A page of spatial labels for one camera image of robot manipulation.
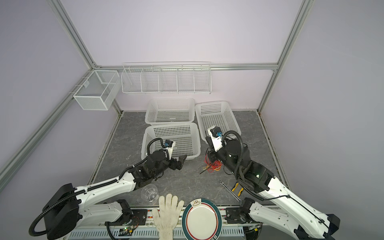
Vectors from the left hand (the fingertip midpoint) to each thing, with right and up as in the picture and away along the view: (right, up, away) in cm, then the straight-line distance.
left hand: (179, 154), depth 80 cm
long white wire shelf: (-9, +47, +18) cm, 51 cm away
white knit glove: (-6, -31, -6) cm, 32 cm away
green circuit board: (-25, -36, -8) cm, 44 cm away
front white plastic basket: (+1, +8, +25) cm, 26 cm away
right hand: (+14, +10, -16) cm, 24 cm away
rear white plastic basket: (-13, +28, +41) cm, 51 cm away
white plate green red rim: (+12, -30, -7) cm, 33 cm away
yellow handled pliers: (+34, -19, +1) cm, 39 cm away
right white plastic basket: (+20, +24, +37) cm, 49 cm away
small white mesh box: (-58, +39, +21) cm, 73 cm away
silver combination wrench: (+29, -22, +1) cm, 37 cm away
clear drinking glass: (-16, -21, +1) cm, 27 cm away
